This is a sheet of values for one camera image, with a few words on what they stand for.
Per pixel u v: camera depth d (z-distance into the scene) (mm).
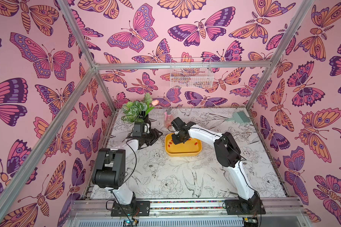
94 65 920
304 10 692
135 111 838
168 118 1003
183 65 945
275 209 734
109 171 472
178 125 810
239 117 1130
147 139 815
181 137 854
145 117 948
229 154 581
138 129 760
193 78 1056
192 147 1006
